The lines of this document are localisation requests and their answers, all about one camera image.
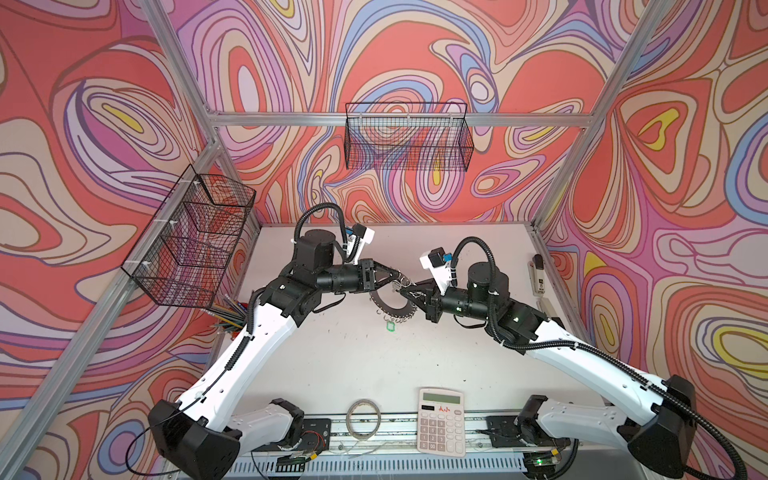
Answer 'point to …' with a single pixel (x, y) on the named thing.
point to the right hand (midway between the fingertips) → (406, 298)
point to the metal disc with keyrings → (392, 314)
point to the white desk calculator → (441, 422)
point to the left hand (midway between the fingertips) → (400, 276)
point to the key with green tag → (391, 326)
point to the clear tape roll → (350, 428)
